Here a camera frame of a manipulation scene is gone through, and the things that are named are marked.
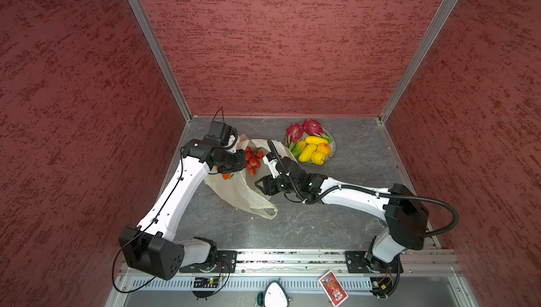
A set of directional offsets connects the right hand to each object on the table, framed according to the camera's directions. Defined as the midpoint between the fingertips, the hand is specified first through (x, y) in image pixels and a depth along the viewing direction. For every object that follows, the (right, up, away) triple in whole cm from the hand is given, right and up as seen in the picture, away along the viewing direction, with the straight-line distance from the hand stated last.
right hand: (261, 186), depth 79 cm
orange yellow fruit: (+29, +14, +21) cm, 38 cm away
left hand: (-6, +7, -4) cm, 10 cm away
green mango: (+17, +14, +22) cm, 31 cm away
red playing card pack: (+25, -31, -11) cm, 41 cm away
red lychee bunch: (-5, +10, +18) cm, 21 cm away
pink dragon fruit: (+15, +21, +24) cm, 35 cm away
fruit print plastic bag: (-7, +1, -5) cm, 9 cm away
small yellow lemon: (+26, +9, +18) cm, 32 cm away
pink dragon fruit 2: (+26, +24, +27) cm, 44 cm away
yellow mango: (+20, +11, +19) cm, 30 cm away
